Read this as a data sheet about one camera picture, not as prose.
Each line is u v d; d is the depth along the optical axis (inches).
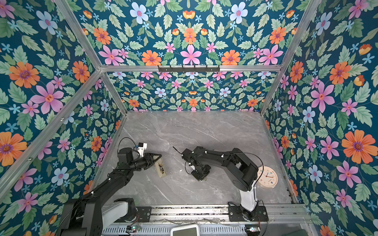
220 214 29.5
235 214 28.8
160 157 32.1
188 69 36.5
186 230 25.9
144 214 29.0
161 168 31.4
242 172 19.3
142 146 31.6
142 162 29.8
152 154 31.4
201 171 29.5
